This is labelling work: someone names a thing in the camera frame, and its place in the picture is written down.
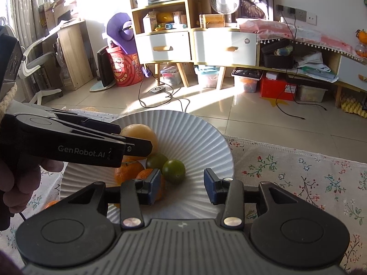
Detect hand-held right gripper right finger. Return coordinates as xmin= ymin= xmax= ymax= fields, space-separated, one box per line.
xmin=203 ymin=168 xmax=304 ymax=230

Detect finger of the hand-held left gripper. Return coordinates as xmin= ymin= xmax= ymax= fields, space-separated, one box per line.
xmin=17 ymin=102 xmax=122 ymax=135
xmin=123 ymin=135 xmax=153 ymax=159

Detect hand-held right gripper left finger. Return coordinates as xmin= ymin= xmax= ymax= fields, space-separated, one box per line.
xmin=61 ymin=168 xmax=162 ymax=230

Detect yellow passion fruit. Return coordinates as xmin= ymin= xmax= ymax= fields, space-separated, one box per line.
xmin=119 ymin=124 xmax=159 ymax=161

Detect green tangerine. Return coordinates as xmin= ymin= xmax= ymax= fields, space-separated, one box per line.
xmin=145 ymin=153 xmax=169 ymax=170
xmin=162 ymin=159 xmax=186 ymax=184

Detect orange tangerine with stem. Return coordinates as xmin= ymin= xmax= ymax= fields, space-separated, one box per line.
xmin=114 ymin=160 xmax=145 ymax=187

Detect white ribbed plate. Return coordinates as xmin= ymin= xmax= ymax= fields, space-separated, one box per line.
xmin=59 ymin=110 xmax=236 ymax=227

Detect person's left hand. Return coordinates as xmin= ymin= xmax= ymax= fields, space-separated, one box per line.
xmin=0 ymin=157 xmax=64 ymax=231

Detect black floor heater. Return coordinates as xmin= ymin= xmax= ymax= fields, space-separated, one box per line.
xmin=90 ymin=47 xmax=117 ymax=92

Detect red round drum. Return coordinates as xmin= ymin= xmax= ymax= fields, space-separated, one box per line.
xmin=107 ymin=46 xmax=144 ymax=87

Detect wooden desk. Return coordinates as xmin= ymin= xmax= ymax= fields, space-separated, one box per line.
xmin=42 ymin=20 xmax=95 ymax=91

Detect clear plastic storage box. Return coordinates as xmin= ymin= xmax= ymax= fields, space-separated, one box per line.
xmin=160 ymin=65 xmax=182 ymax=86

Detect white office chair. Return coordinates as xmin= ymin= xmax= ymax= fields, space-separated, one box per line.
xmin=17 ymin=38 xmax=64 ymax=105

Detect floral tablecloth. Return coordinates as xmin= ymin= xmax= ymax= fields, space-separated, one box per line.
xmin=0 ymin=107 xmax=367 ymax=275

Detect purple hat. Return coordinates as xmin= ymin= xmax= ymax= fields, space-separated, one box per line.
xmin=106 ymin=12 xmax=137 ymax=55

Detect clear storage box blue lid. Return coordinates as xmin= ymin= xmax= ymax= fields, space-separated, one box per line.
xmin=195 ymin=66 xmax=220 ymax=89

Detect wooden shelf cabinet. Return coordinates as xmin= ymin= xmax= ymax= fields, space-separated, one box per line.
xmin=128 ymin=0 xmax=193 ymax=88

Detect clear box orange contents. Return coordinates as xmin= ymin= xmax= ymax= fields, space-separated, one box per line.
xmin=238 ymin=77 xmax=259 ymax=94

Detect red box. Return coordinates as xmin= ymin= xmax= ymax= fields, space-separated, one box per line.
xmin=259 ymin=76 xmax=297 ymax=101

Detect black flat tray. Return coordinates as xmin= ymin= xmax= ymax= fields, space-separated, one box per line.
xmin=231 ymin=68 xmax=264 ymax=81

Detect milk carton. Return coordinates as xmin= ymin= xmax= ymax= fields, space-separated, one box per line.
xmin=142 ymin=13 xmax=158 ymax=33

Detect window curtain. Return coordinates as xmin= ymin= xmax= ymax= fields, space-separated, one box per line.
xmin=8 ymin=0 xmax=50 ymax=49

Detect white drawer cabinet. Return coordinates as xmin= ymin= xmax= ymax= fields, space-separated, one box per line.
xmin=192 ymin=27 xmax=259 ymax=91

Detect translucent storage box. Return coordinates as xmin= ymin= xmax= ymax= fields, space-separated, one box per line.
xmin=295 ymin=84 xmax=329 ymax=103

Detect black case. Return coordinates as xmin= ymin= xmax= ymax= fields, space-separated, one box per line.
xmin=260 ymin=38 xmax=295 ymax=69

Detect brown cardboard box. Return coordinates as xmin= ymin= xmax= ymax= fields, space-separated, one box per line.
xmin=199 ymin=14 xmax=225 ymax=29

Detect pile of papers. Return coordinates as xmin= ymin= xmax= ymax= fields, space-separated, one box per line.
xmin=294 ymin=50 xmax=339 ymax=83

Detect yellow egg tray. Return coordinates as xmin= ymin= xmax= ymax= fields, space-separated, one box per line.
xmin=341 ymin=93 xmax=367 ymax=113

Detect pink cloth cover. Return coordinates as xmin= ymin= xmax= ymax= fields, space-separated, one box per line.
xmin=236 ymin=17 xmax=363 ymax=61

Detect white desk fan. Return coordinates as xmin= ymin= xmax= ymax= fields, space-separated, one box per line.
xmin=210 ymin=0 xmax=241 ymax=15

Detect long low wooden cabinet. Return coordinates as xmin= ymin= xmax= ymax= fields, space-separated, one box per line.
xmin=256 ymin=38 xmax=367 ymax=109

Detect framed cat picture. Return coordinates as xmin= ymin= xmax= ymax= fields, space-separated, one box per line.
xmin=234 ymin=0 xmax=273 ymax=20

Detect orange ornament on jar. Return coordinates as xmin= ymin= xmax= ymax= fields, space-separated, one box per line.
xmin=354 ymin=29 xmax=367 ymax=61

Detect black floor cable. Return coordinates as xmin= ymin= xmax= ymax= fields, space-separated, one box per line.
xmin=138 ymin=73 xmax=191 ymax=113

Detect black wall cable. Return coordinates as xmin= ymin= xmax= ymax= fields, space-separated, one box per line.
xmin=275 ymin=8 xmax=329 ymax=121

